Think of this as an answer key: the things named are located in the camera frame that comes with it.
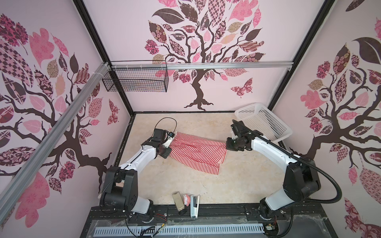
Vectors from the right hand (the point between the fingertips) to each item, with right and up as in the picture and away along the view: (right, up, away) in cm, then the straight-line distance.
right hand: (227, 144), depth 88 cm
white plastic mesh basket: (+31, +17, +25) cm, 44 cm away
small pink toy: (-24, -27, -14) cm, 39 cm away
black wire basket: (-69, +50, +34) cm, 91 cm away
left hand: (-39, -4, +2) cm, 40 cm away
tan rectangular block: (-29, -28, -13) cm, 42 cm away
